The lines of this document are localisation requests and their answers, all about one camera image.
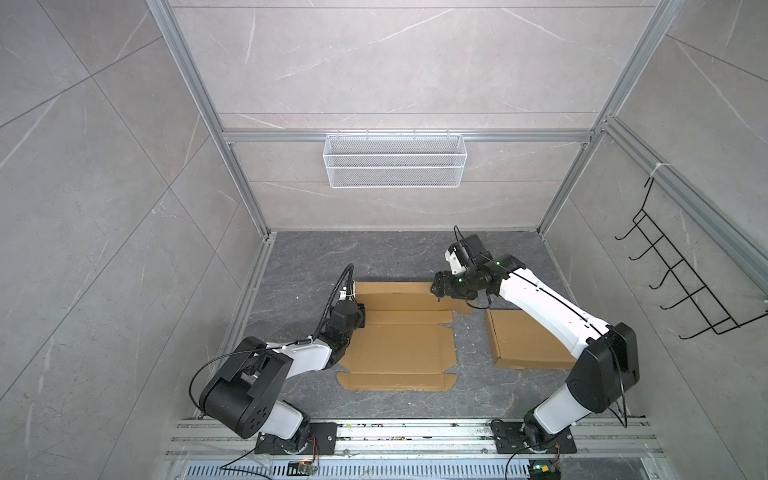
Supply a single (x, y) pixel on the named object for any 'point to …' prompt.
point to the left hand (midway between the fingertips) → (353, 294)
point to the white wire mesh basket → (395, 161)
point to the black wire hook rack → (697, 291)
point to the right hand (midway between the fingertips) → (439, 287)
